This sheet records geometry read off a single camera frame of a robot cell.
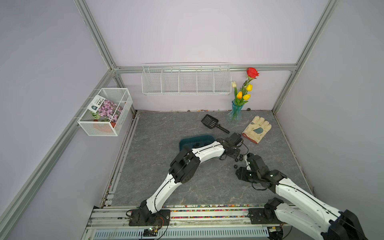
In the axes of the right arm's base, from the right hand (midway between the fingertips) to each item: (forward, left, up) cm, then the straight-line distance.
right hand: (237, 172), depth 84 cm
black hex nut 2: (+5, -1, -5) cm, 7 cm away
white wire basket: (+15, +75, +25) cm, 81 cm away
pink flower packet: (+21, +69, +30) cm, 78 cm away
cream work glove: (+33, -21, -4) cm, 39 cm away
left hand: (+13, -2, -2) cm, 14 cm away
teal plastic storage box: (+23, +25, -4) cm, 35 cm away
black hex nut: (+12, -5, -4) cm, 13 cm away
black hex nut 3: (+19, +25, -3) cm, 32 cm away
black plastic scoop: (+41, +11, -5) cm, 43 cm away
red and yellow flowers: (+37, -4, +24) cm, 44 cm away
